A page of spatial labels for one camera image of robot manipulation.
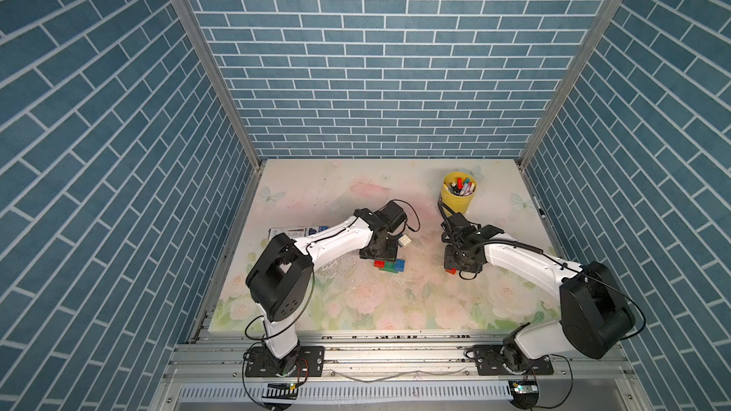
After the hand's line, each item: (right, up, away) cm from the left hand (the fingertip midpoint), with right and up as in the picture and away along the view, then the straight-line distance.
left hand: (392, 258), depth 87 cm
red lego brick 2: (+18, -3, -1) cm, 19 cm away
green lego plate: (-1, -3, +2) cm, 3 cm away
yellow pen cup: (+23, +21, +12) cm, 33 cm away
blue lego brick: (+3, -3, +1) cm, 4 cm away
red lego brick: (-4, -2, +1) cm, 5 cm away
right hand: (+20, -2, +1) cm, 20 cm away
